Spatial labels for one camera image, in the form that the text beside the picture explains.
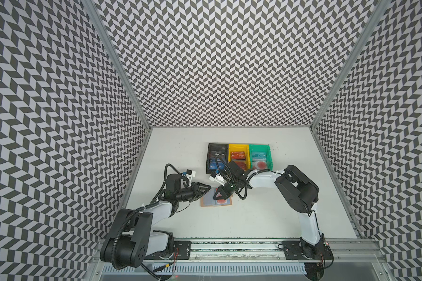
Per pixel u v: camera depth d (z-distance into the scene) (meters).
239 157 1.02
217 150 1.05
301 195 0.51
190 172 0.83
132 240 0.41
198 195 0.75
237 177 0.76
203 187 0.84
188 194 0.75
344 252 0.76
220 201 0.86
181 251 0.72
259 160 1.01
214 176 0.84
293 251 0.74
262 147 1.01
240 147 1.01
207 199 0.86
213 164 0.96
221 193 0.82
